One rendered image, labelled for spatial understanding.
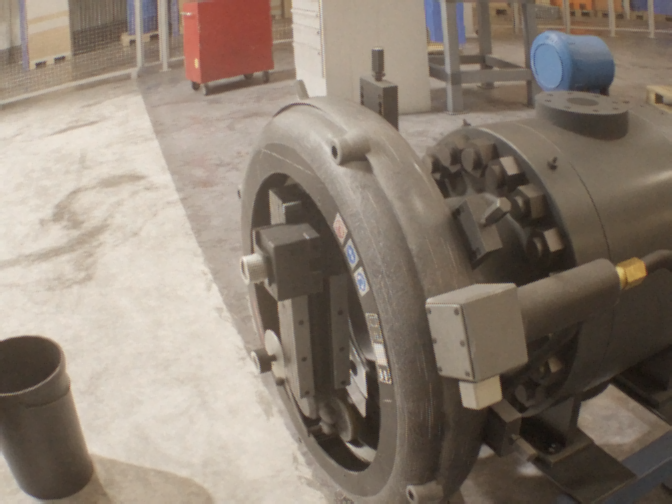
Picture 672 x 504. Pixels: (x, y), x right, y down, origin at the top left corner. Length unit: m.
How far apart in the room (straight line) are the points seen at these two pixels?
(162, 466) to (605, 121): 1.39
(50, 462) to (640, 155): 1.55
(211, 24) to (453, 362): 5.68
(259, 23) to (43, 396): 5.24
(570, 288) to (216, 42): 5.67
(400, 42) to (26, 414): 4.03
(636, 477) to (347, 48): 4.04
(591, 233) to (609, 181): 0.13
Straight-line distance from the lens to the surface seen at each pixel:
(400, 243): 1.03
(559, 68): 1.74
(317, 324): 1.37
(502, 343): 0.95
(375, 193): 1.06
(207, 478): 1.97
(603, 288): 1.07
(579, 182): 1.33
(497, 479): 1.90
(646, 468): 1.57
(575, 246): 1.27
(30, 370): 2.07
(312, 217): 1.26
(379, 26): 5.14
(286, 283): 1.21
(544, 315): 1.00
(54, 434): 1.86
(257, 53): 6.67
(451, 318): 0.94
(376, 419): 1.50
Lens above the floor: 1.25
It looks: 22 degrees down
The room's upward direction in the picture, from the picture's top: 3 degrees counter-clockwise
